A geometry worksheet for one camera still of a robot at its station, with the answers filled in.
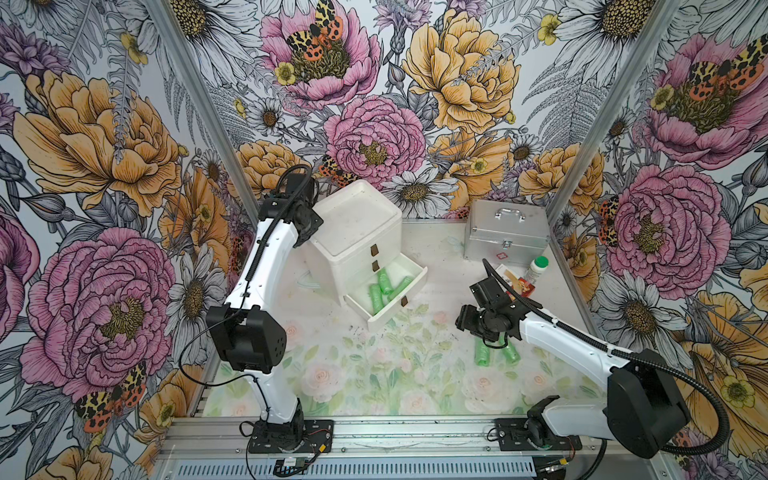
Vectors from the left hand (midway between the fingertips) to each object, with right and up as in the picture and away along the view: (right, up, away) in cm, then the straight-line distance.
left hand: (309, 237), depth 84 cm
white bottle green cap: (+70, -9, +14) cm, 72 cm away
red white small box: (+65, -15, +15) cm, 69 cm away
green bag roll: (+18, -19, +12) cm, 29 cm away
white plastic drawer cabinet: (+14, -4, -1) cm, 14 cm away
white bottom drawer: (+12, -19, +12) cm, 26 cm away
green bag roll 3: (+48, -33, +2) cm, 58 cm away
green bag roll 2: (+21, -14, +15) cm, 29 cm away
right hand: (+44, -27, +2) cm, 51 cm away
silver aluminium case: (+61, +2, +16) cm, 63 cm away
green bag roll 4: (+56, -33, +1) cm, 65 cm away
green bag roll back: (+27, -14, +15) cm, 34 cm away
